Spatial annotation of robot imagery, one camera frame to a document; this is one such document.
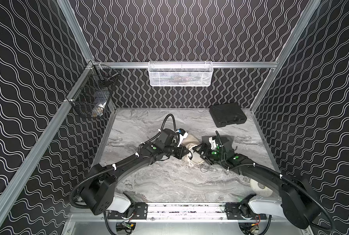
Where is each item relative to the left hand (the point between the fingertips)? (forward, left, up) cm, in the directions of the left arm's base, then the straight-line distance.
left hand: (189, 149), depth 78 cm
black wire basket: (+29, +64, +8) cm, 71 cm away
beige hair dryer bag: (+10, -1, -9) cm, 14 cm away
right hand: (+2, -4, -5) cm, 7 cm away
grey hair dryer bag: (-3, -15, +14) cm, 21 cm away
